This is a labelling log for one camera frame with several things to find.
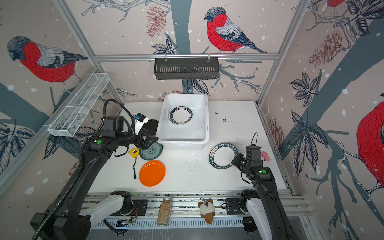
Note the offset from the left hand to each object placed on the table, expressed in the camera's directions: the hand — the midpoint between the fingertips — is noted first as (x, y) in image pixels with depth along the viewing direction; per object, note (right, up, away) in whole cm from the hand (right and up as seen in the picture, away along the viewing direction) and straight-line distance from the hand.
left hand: (150, 134), depth 72 cm
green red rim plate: (+11, +9, +39) cm, 41 cm away
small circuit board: (-12, -43, -1) cm, 45 cm away
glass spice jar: (+8, -36, -3) cm, 37 cm away
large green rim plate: (+38, -14, +13) cm, 42 cm away
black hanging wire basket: (+16, +44, +34) cm, 58 cm away
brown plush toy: (+28, -37, 0) cm, 46 cm away
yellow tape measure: (-15, -14, +18) cm, 27 cm away
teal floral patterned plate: (-5, -15, +21) cm, 26 cm away
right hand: (+43, -15, +8) cm, 46 cm away
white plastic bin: (+21, -5, +29) cm, 36 cm away
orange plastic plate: (-3, -25, +14) cm, 29 cm away
